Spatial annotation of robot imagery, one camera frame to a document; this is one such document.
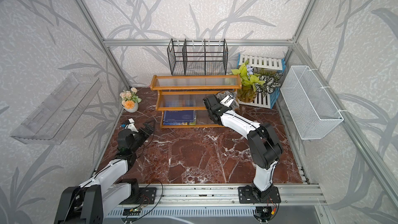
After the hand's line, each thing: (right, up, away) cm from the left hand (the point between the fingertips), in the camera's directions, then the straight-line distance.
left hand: (152, 124), depth 85 cm
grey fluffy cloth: (+40, +16, +4) cm, 43 cm away
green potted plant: (+63, +25, +3) cm, 68 cm away
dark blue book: (+13, +2, +12) cm, 17 cm away
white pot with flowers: (-20, +13, +13) cm, 27 cm away
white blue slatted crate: (+66, +36, +12) cm, 76 cm away
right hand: (+40, +13, +7) cm, 42 cm away
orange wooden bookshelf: (+10, +15, +25) cm, 31 cm away
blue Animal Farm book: (+13, -1, +11) cm, 17 cm away
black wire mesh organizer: (+24, +43, +20) cm, 53 cm away
